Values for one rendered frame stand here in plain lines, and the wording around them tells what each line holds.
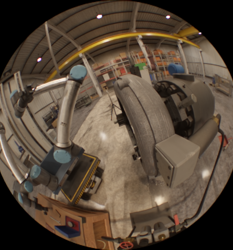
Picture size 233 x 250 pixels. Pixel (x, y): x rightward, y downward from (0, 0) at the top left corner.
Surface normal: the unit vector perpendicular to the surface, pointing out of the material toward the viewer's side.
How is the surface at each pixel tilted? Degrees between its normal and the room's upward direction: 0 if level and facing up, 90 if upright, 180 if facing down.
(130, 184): 0
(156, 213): 0
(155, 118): 51
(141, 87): 33
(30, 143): 90
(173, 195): 0
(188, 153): 22
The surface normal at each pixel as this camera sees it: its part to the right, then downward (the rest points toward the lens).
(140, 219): -0.36, -0.77
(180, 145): -0.37, -0.92
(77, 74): 0.57, 0.17
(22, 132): 0.87, -0.06
